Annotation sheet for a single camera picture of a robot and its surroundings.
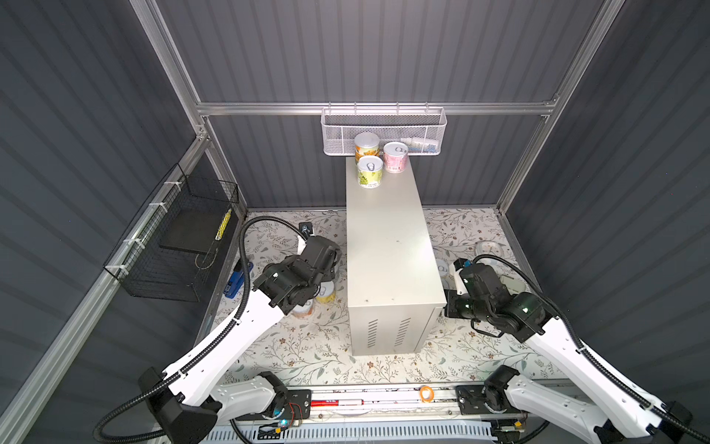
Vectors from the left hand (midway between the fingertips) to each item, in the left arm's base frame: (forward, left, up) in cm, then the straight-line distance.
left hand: (315, 259), depth 73 cm
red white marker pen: (-29, -7, -26) cm, 40 cm away
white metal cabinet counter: (-16, -18, +8) cm, 26 cm away
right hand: (-10, -33, -8) cm, 36 cm away
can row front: (-4, +6, -23) cm, 24 cm away
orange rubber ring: (-29, -30, -26) cm, 49 cm away
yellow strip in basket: (+12, +27, +2) cm, 29 cm away
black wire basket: (+4, +39, +2) cm, 39 cm away
